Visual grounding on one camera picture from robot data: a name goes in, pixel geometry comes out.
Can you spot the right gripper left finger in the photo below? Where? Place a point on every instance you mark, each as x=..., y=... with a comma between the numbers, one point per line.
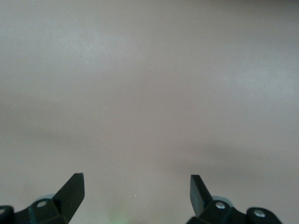
x=67, y=198

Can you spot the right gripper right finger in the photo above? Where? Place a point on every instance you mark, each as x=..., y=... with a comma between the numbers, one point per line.
x=203, y=205

